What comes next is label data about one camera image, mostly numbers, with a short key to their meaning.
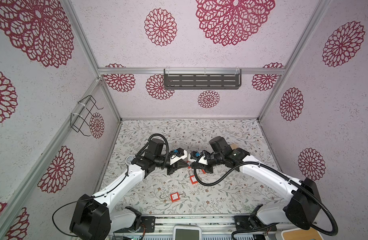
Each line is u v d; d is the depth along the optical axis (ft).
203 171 2.20
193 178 2.89
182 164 2.26
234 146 3.44
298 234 2.19
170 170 2.16
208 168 2.22
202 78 3.03
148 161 1.94
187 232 2.25
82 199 1.33
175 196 2.67
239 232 2.06
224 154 1.97
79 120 2.48
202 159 2.16
